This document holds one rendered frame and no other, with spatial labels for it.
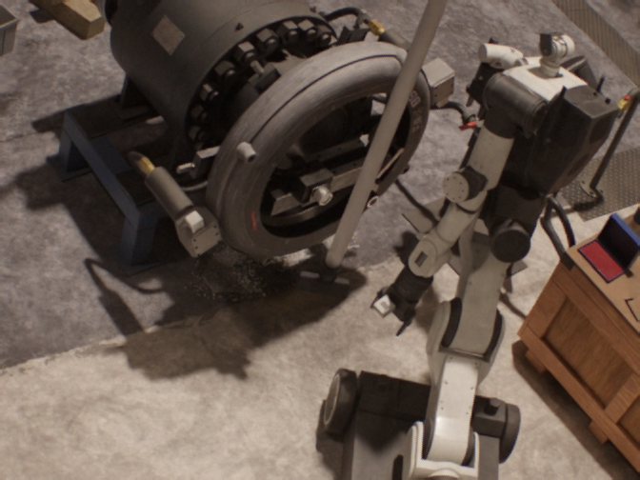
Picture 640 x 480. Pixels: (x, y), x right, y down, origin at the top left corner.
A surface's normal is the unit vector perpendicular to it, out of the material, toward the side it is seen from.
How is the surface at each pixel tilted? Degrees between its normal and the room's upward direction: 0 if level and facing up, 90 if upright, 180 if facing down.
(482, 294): 41
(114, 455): 0
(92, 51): 0
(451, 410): 23
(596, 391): 90
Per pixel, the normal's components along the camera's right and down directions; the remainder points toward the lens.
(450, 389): 0.22, -0.36
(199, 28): -0.35, -0.26
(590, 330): -0.75, 0.29
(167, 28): -0.54, -0.06
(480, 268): 0.15, -0.06
